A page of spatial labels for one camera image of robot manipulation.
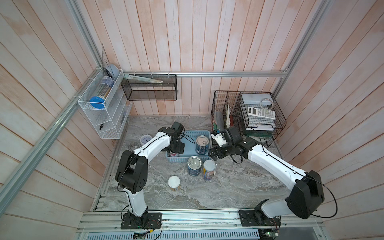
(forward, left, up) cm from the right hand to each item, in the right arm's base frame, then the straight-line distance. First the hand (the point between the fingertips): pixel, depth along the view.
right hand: (214, 149), depth 84 cm
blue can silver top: (+5, +7, -4) cm, 9 cm away
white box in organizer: (+35, -31, +9) cm, 48 cm away
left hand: (+2, +25, -6) cm, 25 cm away
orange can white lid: (-17, +22, -7) cm, 29 cm away
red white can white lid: (-1, +25, -5) cm, 26 cm away
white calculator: (+24, -31, +7) cm, 39 cm away
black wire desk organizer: (+35, -13, -1) cm, 37 cm away
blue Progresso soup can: (-8, +12, -3) cm, 14 cm away
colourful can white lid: (-12, +4, -2) cm, 13 cm away
